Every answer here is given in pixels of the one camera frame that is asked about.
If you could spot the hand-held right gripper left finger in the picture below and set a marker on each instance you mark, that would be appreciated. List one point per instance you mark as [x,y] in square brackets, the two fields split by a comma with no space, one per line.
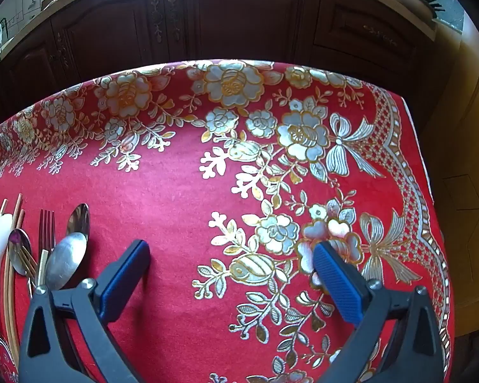
[127,271]

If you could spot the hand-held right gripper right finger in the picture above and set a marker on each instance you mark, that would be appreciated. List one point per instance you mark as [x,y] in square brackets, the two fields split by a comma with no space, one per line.
[337,279]

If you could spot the large metal spoon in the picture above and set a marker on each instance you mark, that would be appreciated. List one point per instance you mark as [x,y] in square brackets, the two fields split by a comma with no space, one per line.
[66,259]

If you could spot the metal fork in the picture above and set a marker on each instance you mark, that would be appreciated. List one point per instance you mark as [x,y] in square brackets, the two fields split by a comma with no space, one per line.
[46,231]

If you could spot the small metal spoon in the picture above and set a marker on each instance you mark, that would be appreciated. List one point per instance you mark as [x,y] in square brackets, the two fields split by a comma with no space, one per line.
[18,247]

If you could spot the white ceramic spoon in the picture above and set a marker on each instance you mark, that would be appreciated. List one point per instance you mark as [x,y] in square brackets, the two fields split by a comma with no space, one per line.
[0,247]

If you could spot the red floral tablecloth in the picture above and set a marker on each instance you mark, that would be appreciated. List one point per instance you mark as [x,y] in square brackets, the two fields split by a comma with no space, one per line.
[163,207]

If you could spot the wooden base cabinet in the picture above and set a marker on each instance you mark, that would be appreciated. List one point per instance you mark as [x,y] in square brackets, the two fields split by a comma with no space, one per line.
[243,20]

